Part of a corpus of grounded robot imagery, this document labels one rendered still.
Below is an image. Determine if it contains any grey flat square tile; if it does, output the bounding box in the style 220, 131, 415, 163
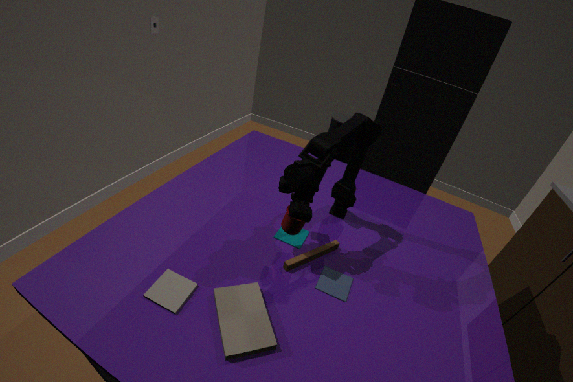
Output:
143, 269, 198, 314

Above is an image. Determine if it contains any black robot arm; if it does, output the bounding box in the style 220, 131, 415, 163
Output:
278, 113, 382, 219

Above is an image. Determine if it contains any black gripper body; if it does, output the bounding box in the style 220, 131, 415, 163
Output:
289, 183, 320, 223

